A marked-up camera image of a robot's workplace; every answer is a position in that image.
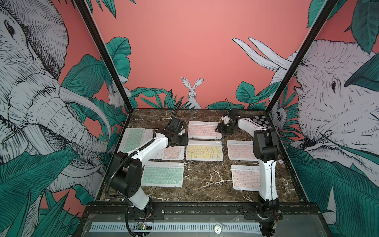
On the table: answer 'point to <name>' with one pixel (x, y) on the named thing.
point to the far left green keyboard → (132, 138)
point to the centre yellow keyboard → (205, 150)
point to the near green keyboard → (164, 174)
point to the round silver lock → (217, 229)
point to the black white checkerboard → (261, 120)
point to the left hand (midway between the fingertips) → (186, 138)
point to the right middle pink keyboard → (241, 150)
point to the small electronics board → (142, 226)
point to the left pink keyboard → (173, 152)
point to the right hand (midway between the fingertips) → (218, 128)
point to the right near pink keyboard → (246, 177)
